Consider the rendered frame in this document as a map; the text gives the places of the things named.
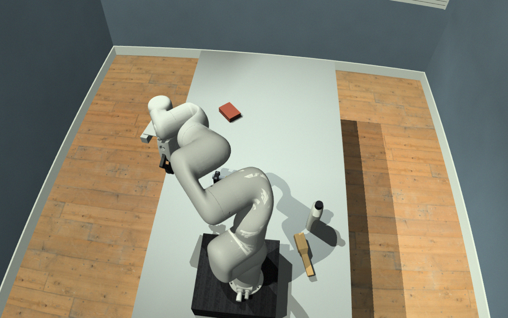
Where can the brass ball valve with blue handle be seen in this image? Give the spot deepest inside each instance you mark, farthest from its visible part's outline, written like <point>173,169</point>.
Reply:
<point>217,177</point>

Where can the orange-brown grooved block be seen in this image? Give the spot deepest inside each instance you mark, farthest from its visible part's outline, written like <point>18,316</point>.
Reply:
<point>229,112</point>

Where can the white plastic bottle with black cap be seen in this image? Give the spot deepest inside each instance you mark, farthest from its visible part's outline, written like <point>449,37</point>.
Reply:
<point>315,215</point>

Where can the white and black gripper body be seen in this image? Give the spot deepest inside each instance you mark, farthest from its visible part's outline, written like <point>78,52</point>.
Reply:
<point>167,147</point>

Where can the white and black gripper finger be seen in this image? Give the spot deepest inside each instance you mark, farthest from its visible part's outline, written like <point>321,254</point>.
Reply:
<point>165,166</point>

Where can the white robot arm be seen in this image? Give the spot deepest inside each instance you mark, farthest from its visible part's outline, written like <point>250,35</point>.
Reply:
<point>246,192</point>

